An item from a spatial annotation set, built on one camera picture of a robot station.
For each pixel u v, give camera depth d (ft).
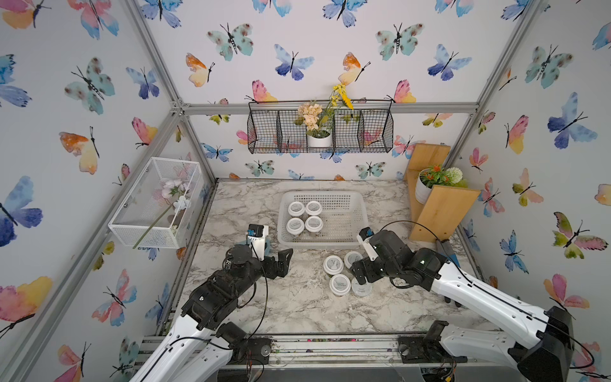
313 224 3.15
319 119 2.77
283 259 2.04
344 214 3.52
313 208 3.30
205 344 1.51
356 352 2.44
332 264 2.79
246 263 1.68
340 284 2.66
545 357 1.22
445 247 3.06
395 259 1.82
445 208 2.73
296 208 3.26
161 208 2.39
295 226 3.12
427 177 3.05
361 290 2.65
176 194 2.47
